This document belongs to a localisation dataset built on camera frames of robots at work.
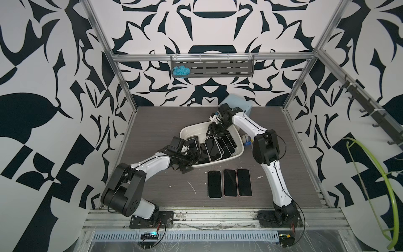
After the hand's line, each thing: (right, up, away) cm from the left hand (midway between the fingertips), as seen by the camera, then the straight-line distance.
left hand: (197, 160), depth 87 cm
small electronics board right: (+40, -32, -16) cm, 54 cm away
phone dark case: (+17, -12, -4) cm, 22 cm away
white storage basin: (+1, +16, +14) cm, 21 cm away
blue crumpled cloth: (-10, +50, +4) cm, 51 cm away
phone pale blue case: (+17, +3, +7) cm, 18 cm away
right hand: (+6, +14, +11) cm, 19 cm away
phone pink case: (+25, -12, -2) cm, 28 cm away
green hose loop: (+64, -6, -37) cm, 74 cm away
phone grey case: (+9, -12, -4) cm, 16 cm away
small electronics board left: (-20, -31, -14) cm, 40 cm away
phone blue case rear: (+21, +9, +12) cm, 26 cm away
